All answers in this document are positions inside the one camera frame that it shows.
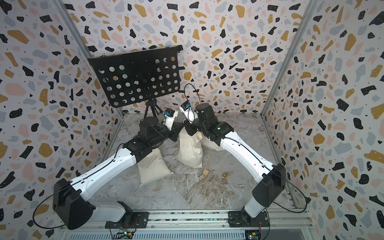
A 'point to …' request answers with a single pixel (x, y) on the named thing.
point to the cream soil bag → (190, 149)
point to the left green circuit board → (127, 235)
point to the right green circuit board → (252, 234)
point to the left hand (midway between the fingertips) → (184, 123)
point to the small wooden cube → (205, 173)
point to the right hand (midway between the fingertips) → (184, 121)
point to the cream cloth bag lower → (153, 169)
